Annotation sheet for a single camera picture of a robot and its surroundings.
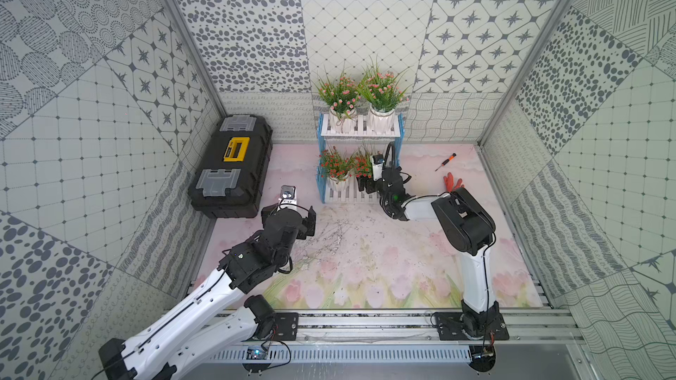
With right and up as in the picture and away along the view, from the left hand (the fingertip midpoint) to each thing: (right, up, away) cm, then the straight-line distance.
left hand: (302, 208), depth 71 cm
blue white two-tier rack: (+17, +24, +17) cm, 34 cm away
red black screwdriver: (+57, +14, +43) cm, 72 cm away
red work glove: (+54, +4, +33) cm, 63 cm away
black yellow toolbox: (-27, +8, +14) cm, 32 cm away
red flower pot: (+8, +11, +20) cm, 24 cm away
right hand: (+21, +10, +31) cm, 38 cm away
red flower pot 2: (+18, +14, +22) cm, 31 cm away
